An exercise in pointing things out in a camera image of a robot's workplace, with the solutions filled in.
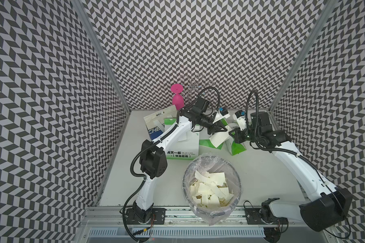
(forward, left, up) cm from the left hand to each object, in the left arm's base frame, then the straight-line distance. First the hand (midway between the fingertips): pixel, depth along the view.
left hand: (225, 130), depth 78 cm
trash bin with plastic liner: (-18, +8, +1) cm, 20 cm away
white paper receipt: (-3, +4, -4) cm, 6 cm away
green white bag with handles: (-2, -8, -15) cm, 17 cm away
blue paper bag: (+8, +38, -2) cm, 38 cm away
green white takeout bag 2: (-1, +10, -7) cm, 13 cm away
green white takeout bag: (-4, +19, -11) cm, 23 cm away
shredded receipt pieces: (-27, +10, -8) cm, 30 cm away
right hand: (-2, -3, -1) cm, 4 cm away
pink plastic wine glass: (+25, +26, -1) cm, 36 cm away
